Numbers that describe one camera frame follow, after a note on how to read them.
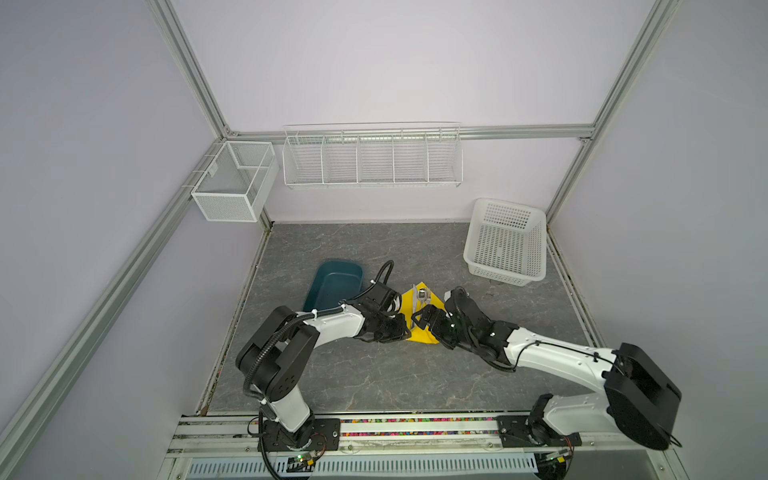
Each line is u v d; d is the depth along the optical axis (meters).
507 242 1.15
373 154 0.97
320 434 0.74
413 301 0.98
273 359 0.46
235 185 1.04
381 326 0.77
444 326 0.73
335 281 1.02
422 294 0.98
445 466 1.57
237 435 0.76
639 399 0.42
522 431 0.74
